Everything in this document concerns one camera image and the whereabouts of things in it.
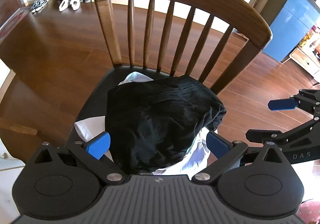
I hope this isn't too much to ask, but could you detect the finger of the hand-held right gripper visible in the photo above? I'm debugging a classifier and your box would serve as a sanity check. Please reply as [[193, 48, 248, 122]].
[[267, 89, 320, 117], [246, 118, 320, 151]]

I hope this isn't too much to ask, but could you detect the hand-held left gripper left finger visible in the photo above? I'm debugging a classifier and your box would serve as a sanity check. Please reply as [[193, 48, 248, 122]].
[[32, 131, 128, 185]]

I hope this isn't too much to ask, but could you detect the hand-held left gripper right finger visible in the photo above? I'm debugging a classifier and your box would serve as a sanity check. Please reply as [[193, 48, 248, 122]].
[[191, 131, 288, 185]]

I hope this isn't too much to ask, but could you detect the black printed t-shirt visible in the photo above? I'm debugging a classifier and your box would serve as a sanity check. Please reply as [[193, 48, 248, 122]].
[[105, 75, 227, 174]]

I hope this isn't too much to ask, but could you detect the white garment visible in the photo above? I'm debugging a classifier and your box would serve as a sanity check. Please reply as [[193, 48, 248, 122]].
[[74, 71, 218, 176]]

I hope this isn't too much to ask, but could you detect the wooden top sideboard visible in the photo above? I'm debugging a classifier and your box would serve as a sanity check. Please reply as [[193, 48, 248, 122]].
[[287, 47, 320, 77]]

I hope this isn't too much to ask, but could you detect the kitchen counter with bottles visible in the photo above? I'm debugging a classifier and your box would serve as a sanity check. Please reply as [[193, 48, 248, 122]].
[[297, 24, 320, 58]]

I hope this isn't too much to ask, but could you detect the blue cabinet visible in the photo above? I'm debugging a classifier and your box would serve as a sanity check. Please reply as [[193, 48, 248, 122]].
[[262, 0, 320, 63]]

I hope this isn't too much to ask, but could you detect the red doormat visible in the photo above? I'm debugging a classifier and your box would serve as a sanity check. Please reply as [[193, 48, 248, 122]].
[[0, 7, 29, 39]]

